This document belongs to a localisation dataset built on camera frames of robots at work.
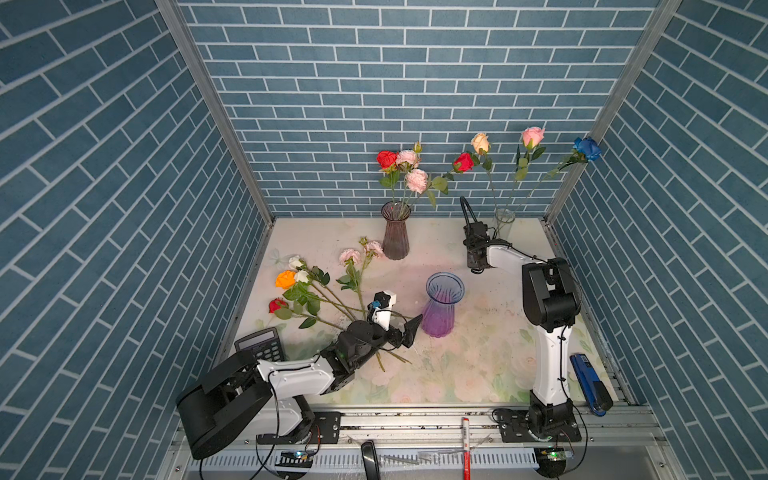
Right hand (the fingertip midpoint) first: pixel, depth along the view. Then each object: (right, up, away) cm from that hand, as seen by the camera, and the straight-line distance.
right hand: (485, 259), depth 107 cm
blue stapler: (+20, -33, -30) cm, 49 cm away
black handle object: (-38, -43, -40) cm, 70 cm away
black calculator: (-70, -24, -22) cm, 77 cm away
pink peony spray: (-26, +24, -20) cm, 41 cm away
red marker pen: (-15, -44, -36) cm, 59 cm away
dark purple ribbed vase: (-33, +7, +2) cm, 33 cm away
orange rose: (-70, -6, -8) cm, 70 cm away
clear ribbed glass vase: (+4, +14, -8) cm, 17 cm away
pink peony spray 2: (-47, 0, -2) cm, 47 cm away
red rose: (-35, +32, -13) cm, 50 cm away
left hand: (-27, -13, -29) cm, 41 cm away
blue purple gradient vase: (-19, -7, -26) cm, 33 cm away
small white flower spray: (-61, -9, -7) cm, 62 cm away
